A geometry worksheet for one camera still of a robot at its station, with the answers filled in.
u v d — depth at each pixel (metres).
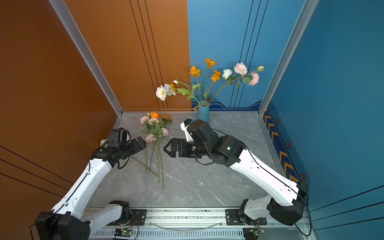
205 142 0.43
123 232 0.71
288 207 0.38
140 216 0.74
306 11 0.71
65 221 0.37
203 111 0.97
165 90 0.67
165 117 1.11
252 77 0.81
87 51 0.85
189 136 0.53
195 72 0.87
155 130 1.03
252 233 0.70
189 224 0.72
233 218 0.72
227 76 0.82
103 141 1.00
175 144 0.52
